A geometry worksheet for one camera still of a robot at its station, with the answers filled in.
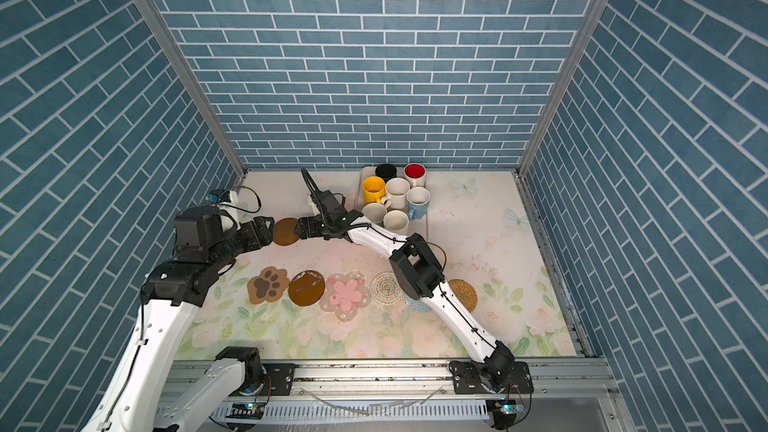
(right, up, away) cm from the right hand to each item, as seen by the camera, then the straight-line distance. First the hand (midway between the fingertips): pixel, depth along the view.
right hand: (300, 227), depth 97 cm
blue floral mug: (+39, +9, +4) cm, 40 cm away
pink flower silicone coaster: (+17, -19, -8) cm, 27 cm away
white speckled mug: (+32, +13, +11) cm, 36 cm away
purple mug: (+24, +5, +2) cm, 25 cm away
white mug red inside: (+39, +19, +15) cm, 46 cm away
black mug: (+28, +19, +10) cm, 36 cm away
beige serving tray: (+39, 0, +3) cm, 39 cm away
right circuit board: (+58, -42, -26) cm, 76 cm away
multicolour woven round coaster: (+29, -17, -8) cm, 35 cm away
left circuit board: (-5, -42, -25) cm, 49 cm away
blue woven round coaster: (+38, -22, -11) cm, 45 cm away
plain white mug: (+32, +2, +1) cm, 32 cm away
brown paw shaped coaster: (-7, -17, -8) cm, 20 cm away
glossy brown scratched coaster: (+4, -18, -7) cm, 20 cm away
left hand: (-1, +4, -25) cm, 26 cm away
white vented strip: (+26, -41, -27) cm, 55 cm away
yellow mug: (+23, +13, +8) cm, 28 cm away
